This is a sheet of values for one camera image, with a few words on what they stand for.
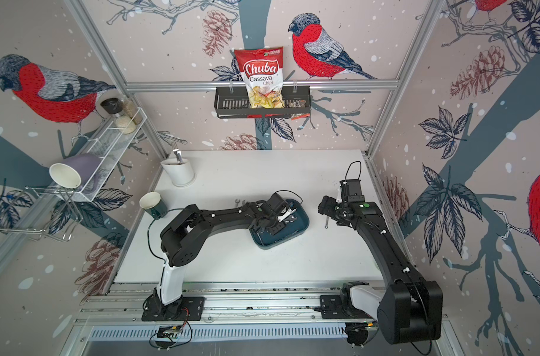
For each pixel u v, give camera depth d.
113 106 0.78
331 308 0.73
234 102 0.95
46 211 0.60
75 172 0.61
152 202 0.97
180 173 1.01
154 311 0.73
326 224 0.95
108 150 0.80
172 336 0.71
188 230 0.56
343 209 0.69
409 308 0.39
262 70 0.80
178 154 1.07
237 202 1.03
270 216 0.79
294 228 0.93
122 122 0.83
